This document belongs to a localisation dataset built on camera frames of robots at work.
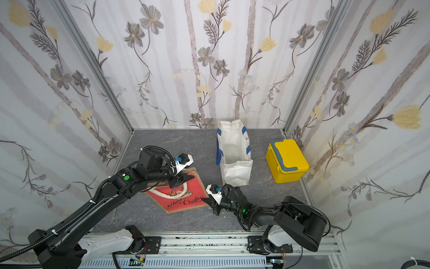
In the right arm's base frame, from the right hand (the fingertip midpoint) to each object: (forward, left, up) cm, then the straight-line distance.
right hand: (204, 198), depth 77 cm
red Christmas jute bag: (+1, +8, +1) cm, 8 cm away
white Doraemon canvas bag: (+34, -16, -13) cm, 40 cm away
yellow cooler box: (+20, -42, +3) cm, 46 cm away
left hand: (+7, +5, +15) cm, 17 cm away
